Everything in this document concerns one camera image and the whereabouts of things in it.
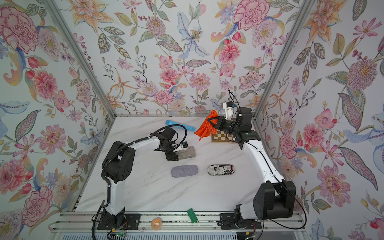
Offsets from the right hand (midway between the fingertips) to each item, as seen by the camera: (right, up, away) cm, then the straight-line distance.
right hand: (208, 118), depth 77 cm
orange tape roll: (-26, -52, -3) cm, 58 cm away
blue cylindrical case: (-26, 0, +36) cm, 44 cm away
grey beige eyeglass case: (-10, -20, +18) cm, 29 cm away
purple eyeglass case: (-13, -30, +11) cm, 35 cm away
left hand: (-17, -20, +21) cm, 34 cm away
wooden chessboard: (+12, -11, +30) cm, 34 cm away
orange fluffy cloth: (-1, -6, -2) cm, 6 cm away
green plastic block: (-8, -49, -2) cm, 50 cm away
